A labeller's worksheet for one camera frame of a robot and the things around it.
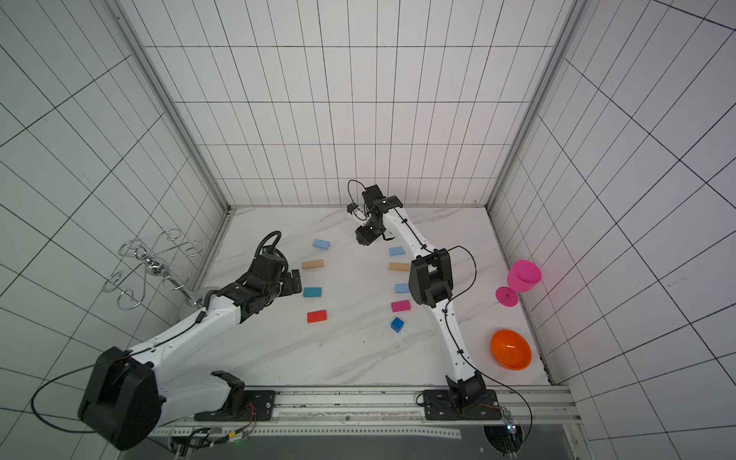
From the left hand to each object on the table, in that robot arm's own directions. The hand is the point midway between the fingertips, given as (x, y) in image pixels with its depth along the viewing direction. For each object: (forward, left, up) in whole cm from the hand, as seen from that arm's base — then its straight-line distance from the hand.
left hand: (283, 283), depth 87 cm
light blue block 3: (+3, -38, -9) cm, 39 cm away
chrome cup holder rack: (+1, +25, +19) cm, 32 cm away
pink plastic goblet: (-1, -71, +7) cm, 72 cm away
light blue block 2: (+18, -37, -7) cm, 41 cm away
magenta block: (-3, -37, -9) cm, 39 cm away
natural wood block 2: (+12, -37, -8) cm, 40 cm away
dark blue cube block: (-10, -36, -7) cm, 38 cm away
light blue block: (+22, -8, -9) cm, 25 cm away
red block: (-7, -10, -8) cm, 15 cm away
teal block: (+2, -7, -10) cm, 12 cm away
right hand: (+24, -27, -2) cm, 36 cm away
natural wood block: (+13, -7, -9) cm, 17 cm away
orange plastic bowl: (-17, -68, -6) cm, 70 cm away
